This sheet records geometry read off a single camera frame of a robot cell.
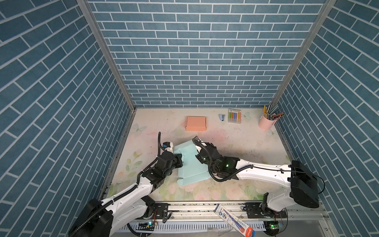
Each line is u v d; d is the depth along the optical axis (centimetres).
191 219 73
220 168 58
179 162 74
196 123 105
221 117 113
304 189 42
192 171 80
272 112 103
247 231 68
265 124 104
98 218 39
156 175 63
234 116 115
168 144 74
